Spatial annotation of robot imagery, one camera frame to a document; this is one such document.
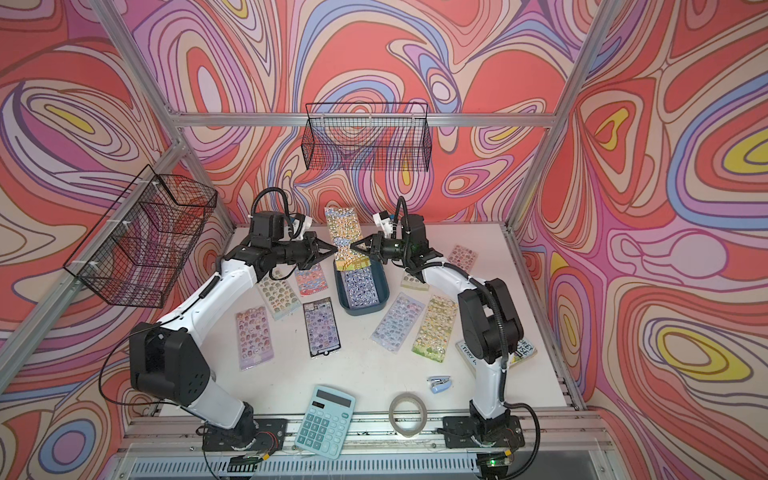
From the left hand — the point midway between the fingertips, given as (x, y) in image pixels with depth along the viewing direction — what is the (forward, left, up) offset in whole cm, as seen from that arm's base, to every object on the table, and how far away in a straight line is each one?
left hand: (340, 250), depth 79 cm
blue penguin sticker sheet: (+4, -4, -24) cm, 24 cm away
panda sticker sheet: (+9, 0, -1) cm, 9 cm away
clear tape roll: (-31, -17, -23) cm, 42 cm away
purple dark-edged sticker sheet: (-10, +8, -26) cm, 29 cm away
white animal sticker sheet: (+8, -20, -26) cm, 34 cm away
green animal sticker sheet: (-11, -28, -25) cm, 39 cm away
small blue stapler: (-27, -27, -25) cm, 45 cm away
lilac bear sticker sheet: (-13, +28, -26) cm, 41 cm away
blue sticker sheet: (-8, -17, -26) cm, 31 cm away
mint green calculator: (-37, +3, -24) cm, 44 cm away
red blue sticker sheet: (+7, +14, -24) cm, 29 cm away
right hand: (+2, -3, -4) cm, 5 cm away
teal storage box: (+3, -11, -23) cm, 26 cm away
